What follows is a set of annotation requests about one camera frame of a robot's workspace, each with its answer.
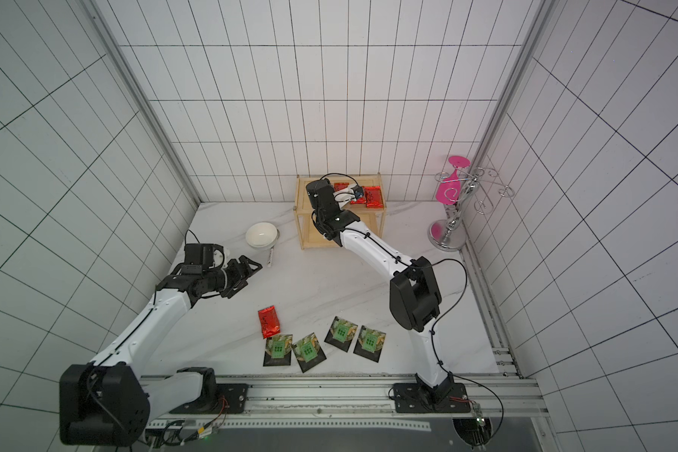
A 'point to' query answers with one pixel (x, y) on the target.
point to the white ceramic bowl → (262, 235)
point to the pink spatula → (449, 190)
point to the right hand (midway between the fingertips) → (306, 187)
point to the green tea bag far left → (278, 350)
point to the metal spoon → (270, 256)
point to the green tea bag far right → (370, 344)
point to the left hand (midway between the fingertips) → (253, 277)
